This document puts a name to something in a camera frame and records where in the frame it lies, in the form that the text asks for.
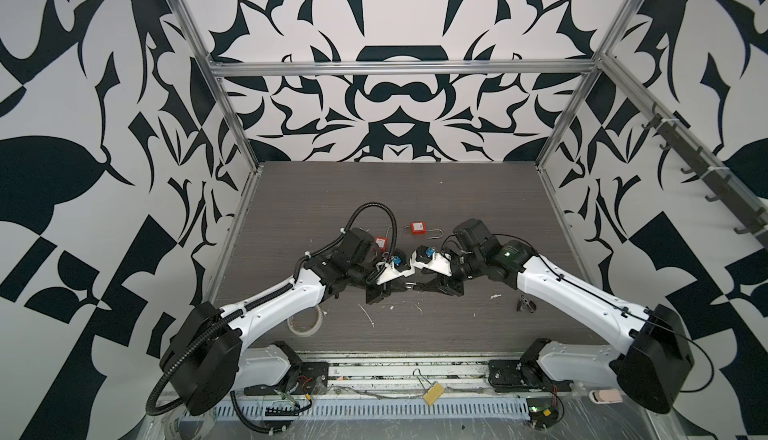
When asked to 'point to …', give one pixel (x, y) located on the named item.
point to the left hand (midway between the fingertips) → (406, 279)
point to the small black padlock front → (410, 285)
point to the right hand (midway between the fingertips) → (426, 274)
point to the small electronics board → (543, 412)
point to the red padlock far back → (419, 228)
